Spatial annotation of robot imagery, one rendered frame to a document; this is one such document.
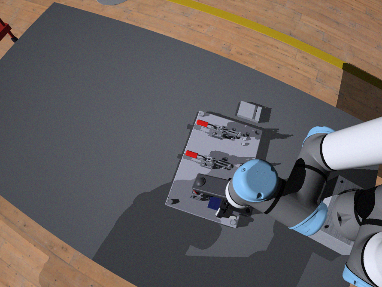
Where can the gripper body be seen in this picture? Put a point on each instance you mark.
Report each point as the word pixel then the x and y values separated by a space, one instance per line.
pixel 224 204

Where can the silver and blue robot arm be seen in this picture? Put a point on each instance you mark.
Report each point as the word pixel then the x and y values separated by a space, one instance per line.
pixel 356 213

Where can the black toggle clamp with red handle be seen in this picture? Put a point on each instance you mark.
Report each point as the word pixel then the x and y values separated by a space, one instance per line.
pixel 216 132

